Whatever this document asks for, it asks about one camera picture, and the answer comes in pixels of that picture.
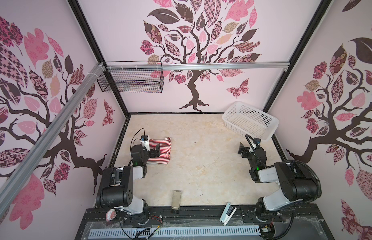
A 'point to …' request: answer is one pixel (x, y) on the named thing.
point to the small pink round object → (111, 214)
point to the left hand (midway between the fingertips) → (153, 144)
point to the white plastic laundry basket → (250, 121)
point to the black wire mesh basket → (132, 76)
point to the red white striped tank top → (164, 157)
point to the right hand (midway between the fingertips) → (249, 142)
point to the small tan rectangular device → (176, 201)
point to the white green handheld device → (227, 214)
